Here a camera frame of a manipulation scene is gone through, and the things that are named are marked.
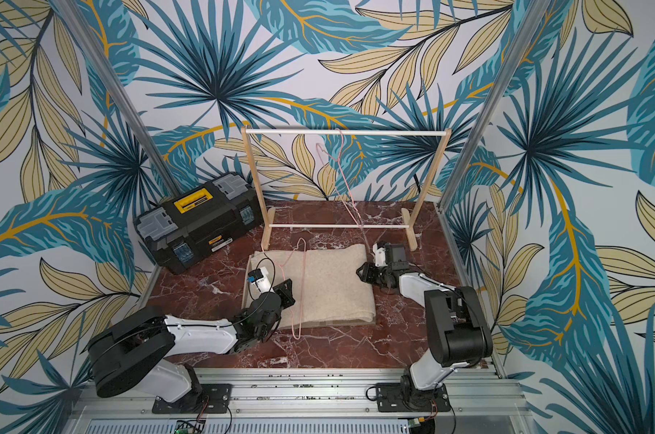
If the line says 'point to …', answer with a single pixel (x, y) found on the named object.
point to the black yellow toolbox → (182, 233)
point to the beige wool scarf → (327, 287)
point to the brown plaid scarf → (245, 301)
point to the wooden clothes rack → (412, 220)
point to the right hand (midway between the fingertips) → (346, 276)
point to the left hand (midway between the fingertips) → (294, 283)
